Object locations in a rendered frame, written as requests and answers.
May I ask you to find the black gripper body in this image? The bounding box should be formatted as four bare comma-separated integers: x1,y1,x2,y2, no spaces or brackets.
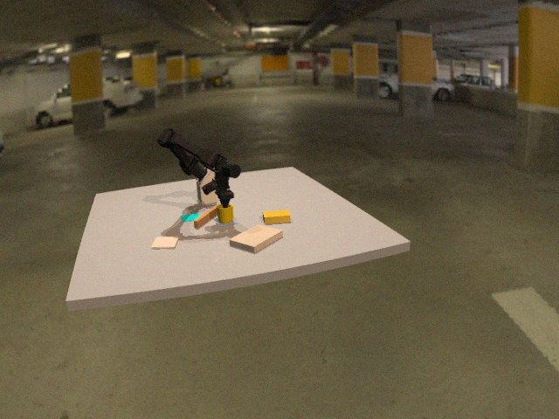
215,176,234,200

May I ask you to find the orange flat bar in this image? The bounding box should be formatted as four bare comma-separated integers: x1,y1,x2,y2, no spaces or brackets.
194,205,217,228

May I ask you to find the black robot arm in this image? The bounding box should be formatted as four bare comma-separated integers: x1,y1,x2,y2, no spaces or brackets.
157,128,241,195

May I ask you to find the pale yellow square pad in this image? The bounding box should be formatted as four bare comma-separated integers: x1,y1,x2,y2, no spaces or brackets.
151,237,179,249

